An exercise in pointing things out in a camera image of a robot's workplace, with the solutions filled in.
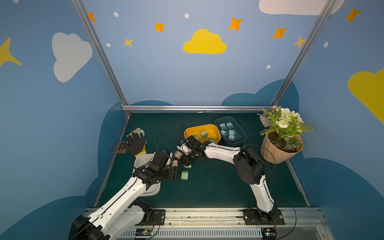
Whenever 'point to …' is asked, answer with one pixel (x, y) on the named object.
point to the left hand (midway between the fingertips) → (173, 168)
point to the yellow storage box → (211, 129)
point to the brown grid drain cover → (119, 147)
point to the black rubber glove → (135, 143)
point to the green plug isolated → (211, 139)
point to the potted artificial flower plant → (281, 140)
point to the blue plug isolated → (231, 132)
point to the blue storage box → (240, 135)
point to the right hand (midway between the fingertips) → (186, 158)
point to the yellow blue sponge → (138, 131)
